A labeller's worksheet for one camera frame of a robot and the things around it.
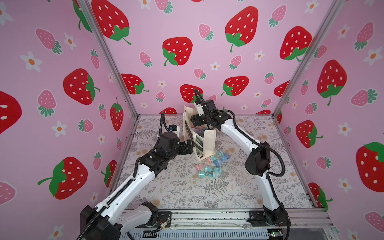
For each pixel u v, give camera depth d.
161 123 0.55
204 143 0.80
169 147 0.56
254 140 0.57
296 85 1.00
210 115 0.70
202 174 0.88
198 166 0.90
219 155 0.95
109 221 0.39
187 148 0.67
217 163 0.91
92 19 0.72
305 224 0.74
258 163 0.56
